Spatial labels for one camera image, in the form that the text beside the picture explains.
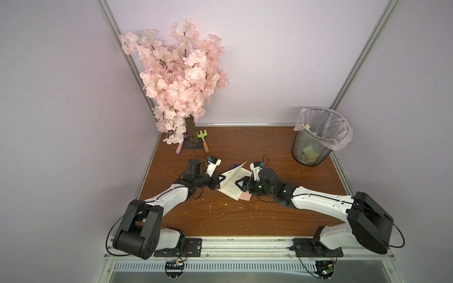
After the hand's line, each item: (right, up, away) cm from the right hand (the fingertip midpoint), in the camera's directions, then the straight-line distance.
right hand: (239, 179), depth 80 cm
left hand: (-7, 0, +6) cm, 9 cm away
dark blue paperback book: (-5, -7, +10) cm, 13 cm away
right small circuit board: (+35, -35, -10) cm, 50 cm away
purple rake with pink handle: (-36, +15, +29) cm, 49 cm away
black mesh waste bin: (+37, +12, +12) cm, 41 cm away
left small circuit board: (-28, -36, -7) cm, 47 cm away
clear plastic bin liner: (+48, +26, +13) cm, 56 cm away
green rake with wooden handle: (-24, +22, +34) cm, 47 cm away
